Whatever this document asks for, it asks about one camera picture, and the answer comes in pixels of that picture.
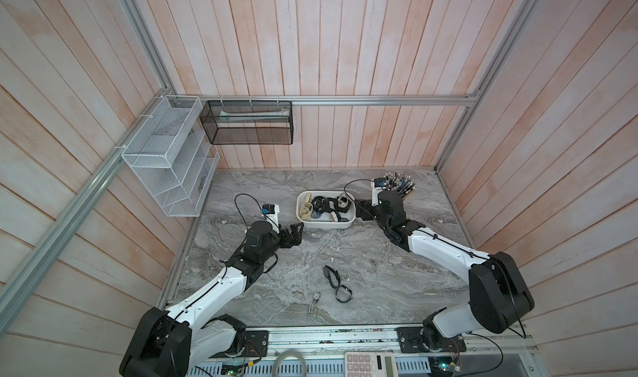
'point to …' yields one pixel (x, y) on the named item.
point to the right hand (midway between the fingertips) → (364, 198)
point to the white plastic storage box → (328, 221)
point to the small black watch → (347, 289)
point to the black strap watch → (326, 272)
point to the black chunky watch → (321, 205)
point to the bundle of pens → (396, 182)
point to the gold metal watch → (342, 201)
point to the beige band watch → (305, 212)
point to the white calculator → (370, 364)
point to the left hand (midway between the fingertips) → (293, 228)
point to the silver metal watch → (316, 296)
